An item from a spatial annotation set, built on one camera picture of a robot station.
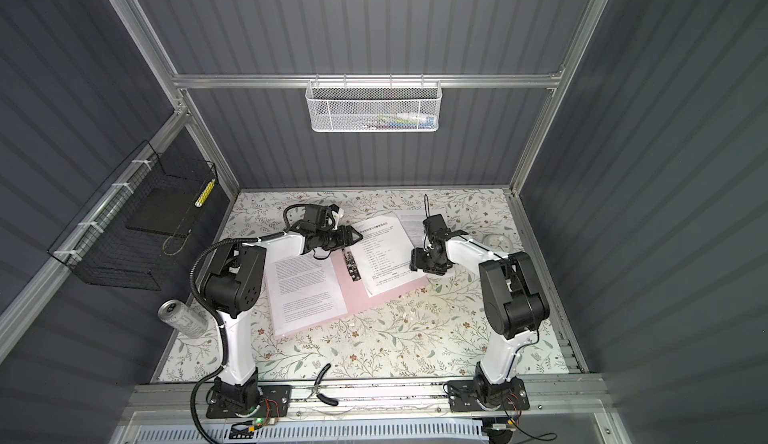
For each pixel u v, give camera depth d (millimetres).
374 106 1238
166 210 760
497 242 1012
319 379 769
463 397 736
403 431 771
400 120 917
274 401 723
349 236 914
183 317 758
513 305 489
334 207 962
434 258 817
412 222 1107
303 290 912
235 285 551
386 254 1016
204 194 812
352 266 985
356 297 915
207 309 539
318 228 846
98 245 644
